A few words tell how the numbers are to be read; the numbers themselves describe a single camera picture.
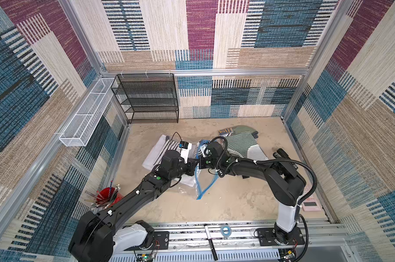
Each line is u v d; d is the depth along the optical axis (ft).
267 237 2.40
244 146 3.38
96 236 1.30
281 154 3.17
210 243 2.39
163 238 2.43
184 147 2.29
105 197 2.50
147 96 3.55
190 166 2.25
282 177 1.81
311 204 2.67
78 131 2.32
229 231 2.53
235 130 3.68
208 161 2.58
